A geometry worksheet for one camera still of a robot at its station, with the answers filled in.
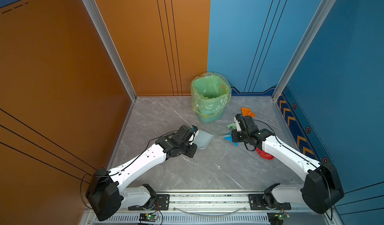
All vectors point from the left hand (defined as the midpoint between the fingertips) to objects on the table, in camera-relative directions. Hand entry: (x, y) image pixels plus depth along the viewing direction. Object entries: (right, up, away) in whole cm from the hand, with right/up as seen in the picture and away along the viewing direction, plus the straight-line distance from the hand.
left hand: (195, 147), depth 80 cm
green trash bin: (+9, +14, +24) cm, 29 cm away
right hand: (+21, +6, +6) cm, 23 cm away
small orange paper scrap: (+38, +19, +29) cm, 51 cm away
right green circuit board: (+39, -31, -9) cm, 51 cm away
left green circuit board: (-24, -31, -8) cm, 41 cm away
